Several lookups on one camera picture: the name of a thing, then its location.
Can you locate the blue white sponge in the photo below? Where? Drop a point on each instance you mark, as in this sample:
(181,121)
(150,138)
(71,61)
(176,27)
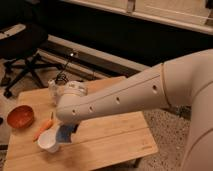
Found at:
(63,134)

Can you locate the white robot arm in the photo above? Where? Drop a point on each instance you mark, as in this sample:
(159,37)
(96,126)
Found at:
(183,81)

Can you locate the white ceramic cup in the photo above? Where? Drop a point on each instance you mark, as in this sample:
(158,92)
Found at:
(47,141)

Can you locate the black white eraser block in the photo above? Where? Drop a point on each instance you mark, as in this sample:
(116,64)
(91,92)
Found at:
(75,128)

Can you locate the small white bottle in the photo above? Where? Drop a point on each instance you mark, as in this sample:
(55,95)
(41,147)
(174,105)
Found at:
(55,91)

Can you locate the orange carrot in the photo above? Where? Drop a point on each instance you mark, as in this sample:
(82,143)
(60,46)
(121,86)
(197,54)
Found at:
(44,126)

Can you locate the orange bowl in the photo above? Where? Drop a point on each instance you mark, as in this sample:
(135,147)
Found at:
(20,117)

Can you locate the black office chair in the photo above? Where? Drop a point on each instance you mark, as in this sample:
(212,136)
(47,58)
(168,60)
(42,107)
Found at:
(18,46)

